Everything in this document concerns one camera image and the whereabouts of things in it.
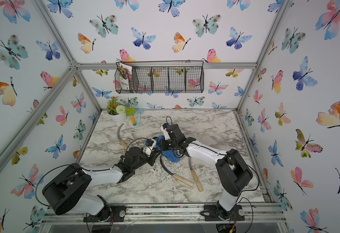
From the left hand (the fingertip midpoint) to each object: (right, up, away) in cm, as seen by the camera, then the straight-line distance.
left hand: (160, 148), depth 86 cm
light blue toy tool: (-21, +25, +34) cm, 47 cm away
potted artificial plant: (-33, +22, +16) cm, 43 cm away
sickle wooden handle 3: (+22, -21, -5) cm, 31 cm away
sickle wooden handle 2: (+13, -18, -1) cm, 22 cm away
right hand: (-1, +4, -1) cm, 4 cm away
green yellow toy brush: (-28, +25, +33) cm, 49 cm away
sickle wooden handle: (-27, +1, +15) cm, 31 cm away
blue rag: (+5, -2, -5) cm, 7 cm away
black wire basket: (-2, +46, +12) cm, 48 cm away
